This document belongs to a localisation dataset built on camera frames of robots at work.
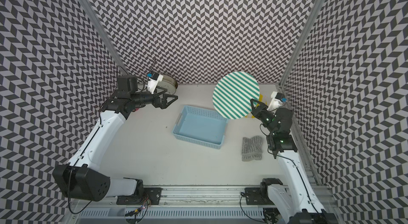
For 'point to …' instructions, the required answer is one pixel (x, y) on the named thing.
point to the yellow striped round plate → (260, 98)
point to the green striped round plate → (232, 93)
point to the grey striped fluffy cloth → (252, 148)
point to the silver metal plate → (169, 83)
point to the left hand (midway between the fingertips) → (171, 95)
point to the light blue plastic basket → (202, 126)
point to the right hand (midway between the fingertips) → (250, 102)
